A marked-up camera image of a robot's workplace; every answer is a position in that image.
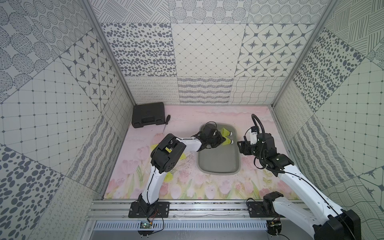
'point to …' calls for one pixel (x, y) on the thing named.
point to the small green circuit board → (145, 224)
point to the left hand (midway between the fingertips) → (234, 142)
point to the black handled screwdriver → (168, 117)
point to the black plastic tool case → (148, 113)
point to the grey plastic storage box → (224, 160)
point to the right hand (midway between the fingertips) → (244, 144)
